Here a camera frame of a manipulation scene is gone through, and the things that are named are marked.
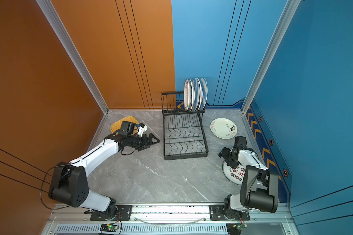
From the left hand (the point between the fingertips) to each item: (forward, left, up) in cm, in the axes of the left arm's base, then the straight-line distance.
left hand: (155, 142), depth 85 cm
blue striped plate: (+25, -28, +21) cm, 43 cm away
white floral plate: (+21, -47, -13) cm, 53 cm away
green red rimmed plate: (+18, -25, +20) cm, 37 cm away
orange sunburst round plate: (+30, -18, +11) cm, 37 cm away
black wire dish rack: (+17, -17, -13) cm, 27 cm away
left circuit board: (-40, +20, -15) cm, 47 cm away
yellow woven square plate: (+22, +33, -13) cm, 42 cm away
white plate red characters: (-15, -47, -12) cm, 51 cm away
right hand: (-4, -41, -11) cm, 43 cm away
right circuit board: (-40, -42, -14) cm, 59 cm away
